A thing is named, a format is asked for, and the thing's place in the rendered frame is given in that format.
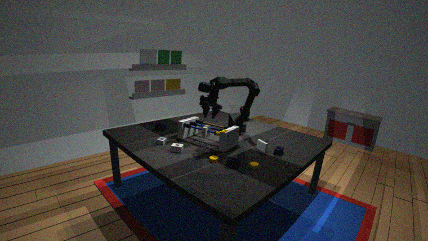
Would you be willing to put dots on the yellow short cylinder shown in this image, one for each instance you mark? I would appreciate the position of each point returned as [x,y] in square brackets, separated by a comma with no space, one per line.
[213,159]
[253,165]

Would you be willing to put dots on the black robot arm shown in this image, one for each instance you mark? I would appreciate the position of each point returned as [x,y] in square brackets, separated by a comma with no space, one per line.
[222,82]

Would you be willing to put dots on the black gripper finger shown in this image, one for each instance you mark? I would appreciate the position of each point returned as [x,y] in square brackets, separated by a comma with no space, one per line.
[214,112]
[205,110]

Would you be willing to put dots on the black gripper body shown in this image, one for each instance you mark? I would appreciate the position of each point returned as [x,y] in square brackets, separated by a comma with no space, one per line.
[212,101]

